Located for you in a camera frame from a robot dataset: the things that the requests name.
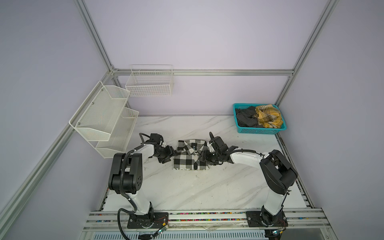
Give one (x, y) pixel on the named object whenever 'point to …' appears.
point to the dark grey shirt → (247, 117)
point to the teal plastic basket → (257, 130)
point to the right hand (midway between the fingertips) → (199, 159)
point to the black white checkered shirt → (186, 157)
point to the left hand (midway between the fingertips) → (174, 156)
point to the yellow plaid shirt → (268, 116)
